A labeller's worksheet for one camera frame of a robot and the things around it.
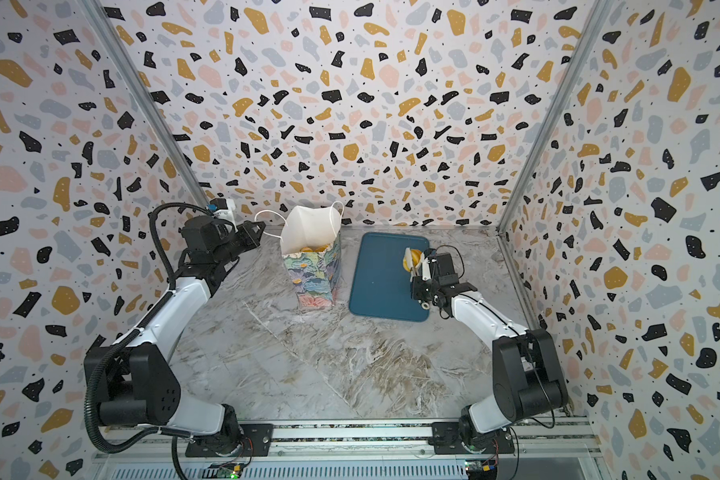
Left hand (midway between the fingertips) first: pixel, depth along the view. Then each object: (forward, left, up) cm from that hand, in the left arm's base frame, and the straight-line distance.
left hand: (263, 218), depth 80 cm
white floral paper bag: (+8, -8, -21) cm, 24 cm away
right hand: (-7, -41, -18) cm, 45 cm away
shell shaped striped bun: (+1, -42, -19) cm, 46 cm away
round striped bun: (+6, -11, -21) cm, 24 cm away
